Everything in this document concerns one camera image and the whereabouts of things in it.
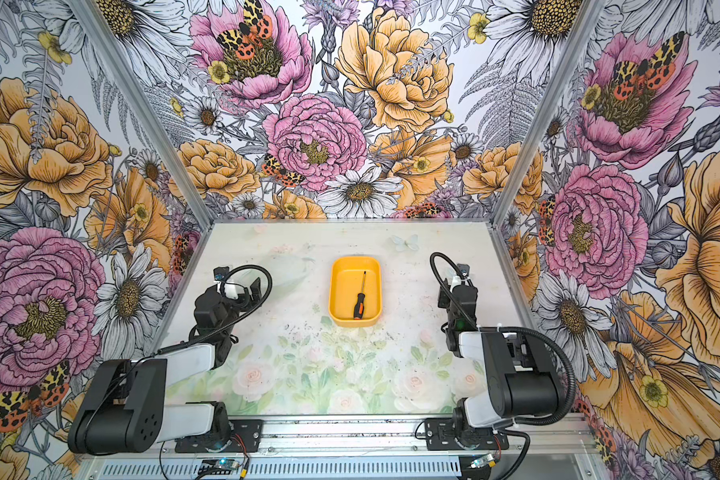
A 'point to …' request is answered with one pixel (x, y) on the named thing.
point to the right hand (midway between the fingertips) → (454, 287)
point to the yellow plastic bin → (345, 283)
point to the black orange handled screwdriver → (359, 309)
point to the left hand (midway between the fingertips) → (244, 287)
